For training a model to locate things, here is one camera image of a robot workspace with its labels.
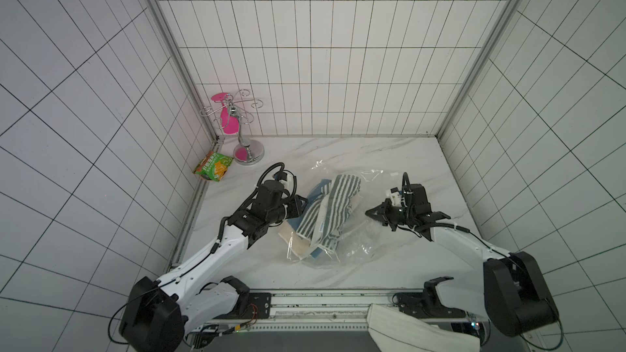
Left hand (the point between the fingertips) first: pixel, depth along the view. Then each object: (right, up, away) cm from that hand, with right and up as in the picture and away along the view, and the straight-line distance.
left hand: (302, 206), depth 80 cm
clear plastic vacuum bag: (+18, -8, -7) cm, 21 cm away
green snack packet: (-38, +12, +20) cm, 45 cm away
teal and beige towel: (-2, -13, 0) cm, 13 cm away
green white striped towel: (+7, -5, 0) cm, 9 cm away
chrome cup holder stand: (-29, +18, +34) cm, 48 cm away
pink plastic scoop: (-32, +31, +20) cm, 49 cm away
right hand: (+22, -1, +5) cm, 23 cm away
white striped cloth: (+27, -34, -11) cm, 44 cm away
